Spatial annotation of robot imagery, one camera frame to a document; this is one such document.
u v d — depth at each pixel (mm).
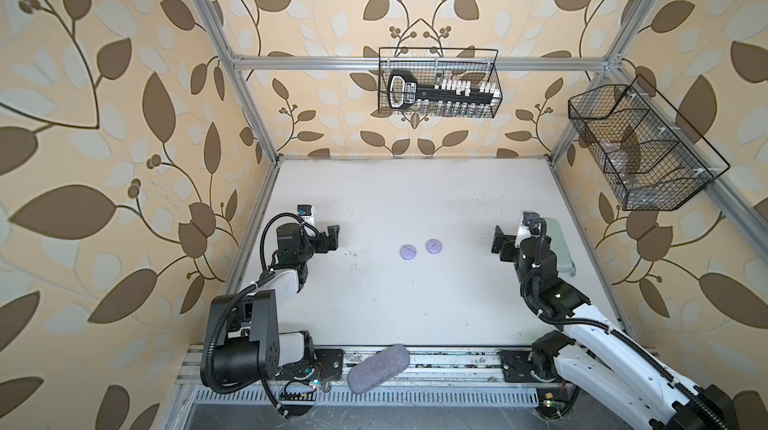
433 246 951
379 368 709
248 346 423
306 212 788
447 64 906
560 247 926
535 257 596
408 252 937
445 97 836
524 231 682
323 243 808
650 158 734
